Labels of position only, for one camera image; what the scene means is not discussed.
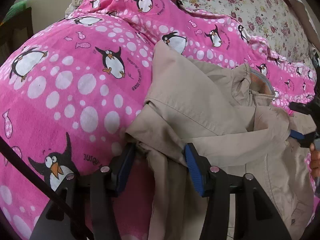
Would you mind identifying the beige jacket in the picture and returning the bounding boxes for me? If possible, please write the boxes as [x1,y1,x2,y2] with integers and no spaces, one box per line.
[126,41,316,239]

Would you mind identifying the person right hand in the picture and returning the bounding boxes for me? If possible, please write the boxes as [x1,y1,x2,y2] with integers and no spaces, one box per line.
[309,143,320,179]

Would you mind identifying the pink penguin blanket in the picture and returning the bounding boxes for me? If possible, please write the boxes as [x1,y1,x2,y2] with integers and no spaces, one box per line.
[0,0,320,240]

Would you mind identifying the floral bed sheet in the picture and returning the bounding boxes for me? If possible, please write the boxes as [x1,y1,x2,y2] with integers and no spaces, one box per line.
[66,0,312,72]

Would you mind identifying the dark wooden table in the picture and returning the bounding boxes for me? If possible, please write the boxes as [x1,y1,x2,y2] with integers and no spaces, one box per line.
[1,7,34,64]

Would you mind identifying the green plastic basket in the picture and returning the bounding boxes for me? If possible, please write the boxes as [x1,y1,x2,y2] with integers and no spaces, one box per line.
[1,1,26,24]

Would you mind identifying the black cable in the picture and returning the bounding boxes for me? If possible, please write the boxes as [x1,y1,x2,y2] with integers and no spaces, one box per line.
[0,135,66,210]

